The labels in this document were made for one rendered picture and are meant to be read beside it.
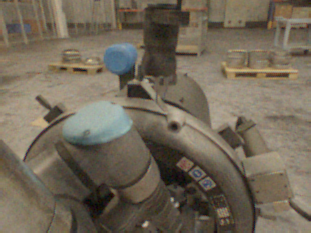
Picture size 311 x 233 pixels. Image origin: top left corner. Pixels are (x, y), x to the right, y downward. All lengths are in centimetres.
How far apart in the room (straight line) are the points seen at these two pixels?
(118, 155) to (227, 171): 38
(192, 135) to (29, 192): 47
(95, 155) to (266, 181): 50
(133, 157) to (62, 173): 10
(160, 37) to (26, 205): 39
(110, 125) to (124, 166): 7
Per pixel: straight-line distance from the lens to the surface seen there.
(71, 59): 565
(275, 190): 74
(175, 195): 54
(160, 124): 60
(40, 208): 20
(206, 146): 63
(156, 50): 51
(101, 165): 34
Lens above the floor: 121
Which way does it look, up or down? 23 degrees down
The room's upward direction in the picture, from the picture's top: 1 degrees counter-clockwise
